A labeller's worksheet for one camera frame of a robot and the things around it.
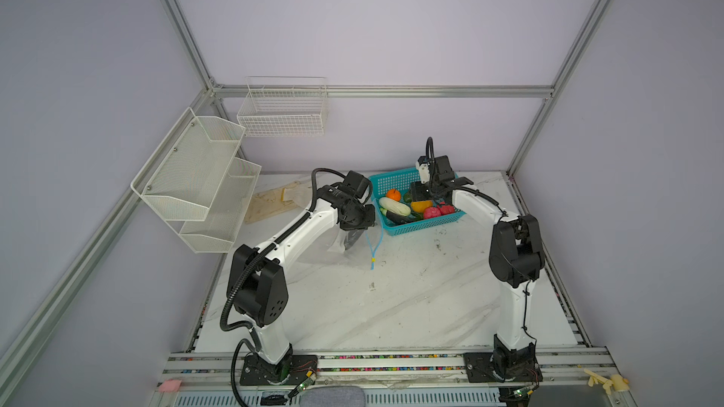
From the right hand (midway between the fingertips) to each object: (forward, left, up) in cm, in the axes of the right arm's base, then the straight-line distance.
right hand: (413, 187), depth 99 cm
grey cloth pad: (-61, +24, -9) cm, 66 cm away
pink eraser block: (-59, +66, -10) cm, 89 cm away
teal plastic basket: (+10, +3, -7) cm, 12 cm away
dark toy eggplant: (-17, +22, -6) cm, 28 cm away
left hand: (-19, +16, +4) cm, 25 cm away
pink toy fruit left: (-6, -7, -7) cm, 11 cm away
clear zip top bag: (-19, +21, -7) cm, 29 cm away
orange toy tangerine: (+5, +6, -9) cm, 12 cm away
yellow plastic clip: (-57, -49, -12) cm, 76 cm away
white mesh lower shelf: (-27, +57, +11) cm, 64 cm away
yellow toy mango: (-2, -3, -8) cm, 9 cm away
